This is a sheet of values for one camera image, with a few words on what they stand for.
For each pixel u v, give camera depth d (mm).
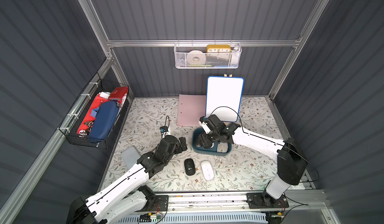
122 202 550
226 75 837
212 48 870
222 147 889
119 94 792
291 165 463
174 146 598
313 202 743
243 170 846
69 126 607
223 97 867
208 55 902
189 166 846
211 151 878
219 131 630
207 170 820
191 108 1097
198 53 824
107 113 696
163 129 686
